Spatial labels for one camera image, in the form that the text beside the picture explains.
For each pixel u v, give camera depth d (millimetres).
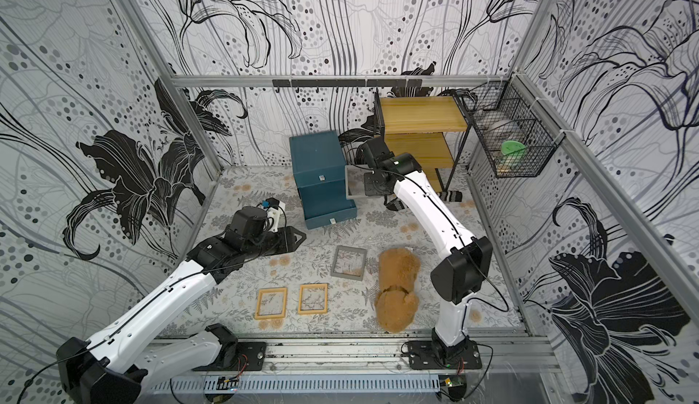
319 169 872
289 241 653
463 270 446
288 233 686
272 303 830
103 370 372
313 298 839
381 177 548
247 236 561
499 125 784
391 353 745
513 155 708
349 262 910
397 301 726
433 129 996
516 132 786
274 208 669
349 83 935
